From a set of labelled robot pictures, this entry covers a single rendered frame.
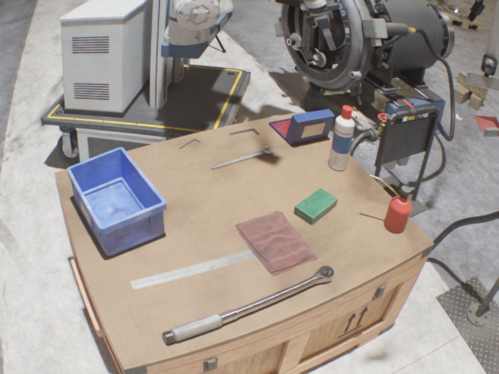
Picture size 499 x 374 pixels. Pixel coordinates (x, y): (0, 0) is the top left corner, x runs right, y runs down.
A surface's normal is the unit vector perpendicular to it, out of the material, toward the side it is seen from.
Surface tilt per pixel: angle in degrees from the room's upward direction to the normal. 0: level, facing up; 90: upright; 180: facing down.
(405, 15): 48
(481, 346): 0
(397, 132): 90
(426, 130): 90
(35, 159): 0
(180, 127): 0
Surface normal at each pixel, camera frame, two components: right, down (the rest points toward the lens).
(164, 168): 0.07, -0.77
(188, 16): 0.11, 0.73
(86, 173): 0.57, 0.55
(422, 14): 0.36, -0.14
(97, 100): -0.18, 0.62
